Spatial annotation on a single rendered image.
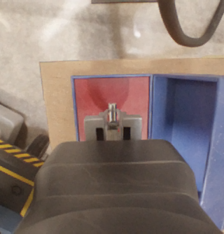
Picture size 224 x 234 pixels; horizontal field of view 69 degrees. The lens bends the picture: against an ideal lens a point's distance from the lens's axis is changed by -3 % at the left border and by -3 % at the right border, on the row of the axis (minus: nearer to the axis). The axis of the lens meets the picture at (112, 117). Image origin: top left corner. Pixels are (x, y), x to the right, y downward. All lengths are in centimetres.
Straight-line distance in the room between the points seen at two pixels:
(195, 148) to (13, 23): 77
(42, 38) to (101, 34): 23
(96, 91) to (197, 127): 14
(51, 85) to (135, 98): 12
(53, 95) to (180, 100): 18
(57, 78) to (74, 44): 49
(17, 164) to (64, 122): 29
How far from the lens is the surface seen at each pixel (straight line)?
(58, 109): 26
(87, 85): 24
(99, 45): 72
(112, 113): 16
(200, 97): 21
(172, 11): 37
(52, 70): 26
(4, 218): 55
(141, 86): 24
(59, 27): 76
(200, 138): 22
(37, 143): 70
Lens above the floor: 71
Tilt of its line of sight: 74 degrees down
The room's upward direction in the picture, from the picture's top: 179 degrees clockwise
